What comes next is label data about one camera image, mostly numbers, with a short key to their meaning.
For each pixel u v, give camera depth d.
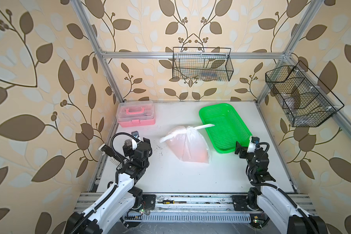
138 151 0.61
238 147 0.78
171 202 0.75
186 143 0.83
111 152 0.91
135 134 0.68
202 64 0.96
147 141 0.78
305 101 0.73
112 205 0.48
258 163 0.63
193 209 0.74
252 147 0.74
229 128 1.05
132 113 1.03
